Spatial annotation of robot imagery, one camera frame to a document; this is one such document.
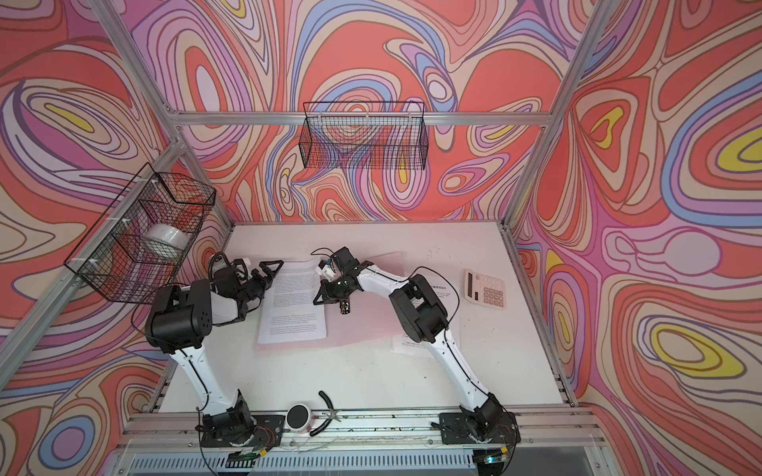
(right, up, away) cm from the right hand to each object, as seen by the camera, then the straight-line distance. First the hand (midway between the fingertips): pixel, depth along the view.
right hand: (319, 306), depth 96 cm
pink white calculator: (+55, +5, +2) cm, 56 cm away
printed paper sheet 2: (+30, -11, -7) cm, 33 cm away
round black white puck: (0, -23, -24) cm, 33 cm away
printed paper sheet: (-10, -2, -1) cm, 10 cm away
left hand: (-13, +12, +3) cm, 18 cm away
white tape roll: (-33, +21, -23) cm, 45 cm away
